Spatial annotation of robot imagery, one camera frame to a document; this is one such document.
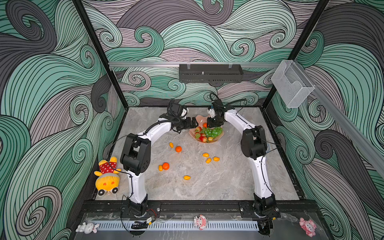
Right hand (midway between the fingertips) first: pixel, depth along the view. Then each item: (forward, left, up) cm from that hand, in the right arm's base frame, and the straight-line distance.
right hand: (208, 125), depth 103 cm
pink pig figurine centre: (-56, +9, -1) cm, 57 cm away
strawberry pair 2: (-9, +8, 0) cm, 12 cm away
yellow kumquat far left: (-13, +26, -4) cm, 29 cm away
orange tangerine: (+1, +2, -1) cm, 3 cm away
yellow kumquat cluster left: (-25, +2, -4) cm, 25 cm away
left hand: (-6, +11, +10) cm, 16 cm away
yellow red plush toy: (-38, +57, +3) cm, 68 cm away
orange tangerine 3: (-29, +28, -2) cm, 40 cm away
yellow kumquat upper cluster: (-21, +3, -4) cm, 21 cm away
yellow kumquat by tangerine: (-29, +31, -3) cm, 43 cm away
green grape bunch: (-7, -1, +1) cm, 7 cm away
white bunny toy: (-58, +60, 0) cm, 83 cm away
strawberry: (-12, 0, 0) cm, 12 cm away
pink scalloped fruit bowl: (+6, +5, -1) cm, 7 cm away
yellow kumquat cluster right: (-23, -3, -5) cm, 24 cm away
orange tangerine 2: (-17, +21, -4) cm, 27 cm away
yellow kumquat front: (-35, +15, -4) cm, 38 cm away
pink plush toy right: (-58, -40, -1) cm, 70 cm away
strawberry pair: (-11, +5, 0) cm, 12 cm away
